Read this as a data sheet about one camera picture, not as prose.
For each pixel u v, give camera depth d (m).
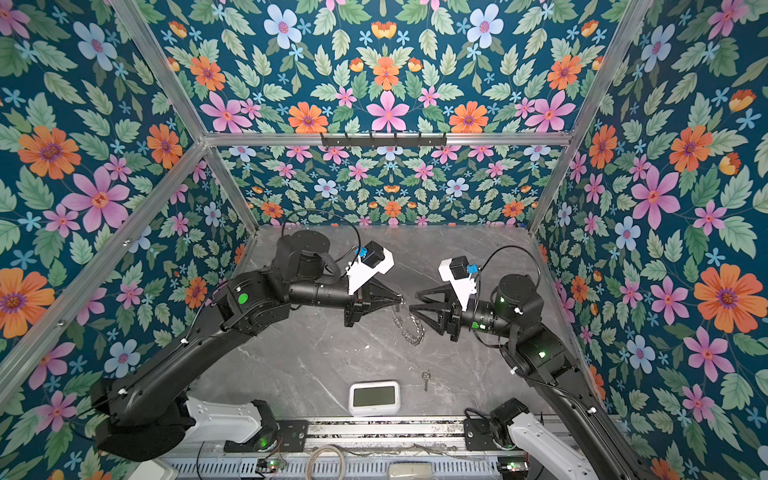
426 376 0.84
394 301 0.54
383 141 0.92
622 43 0.72
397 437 0.75
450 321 0.50
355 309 0.46
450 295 0.53
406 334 0.70
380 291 0.52
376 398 0.77
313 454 0.70
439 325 0.52
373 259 0.45
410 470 0.66
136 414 0.37
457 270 0.49
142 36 0.71
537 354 0.45
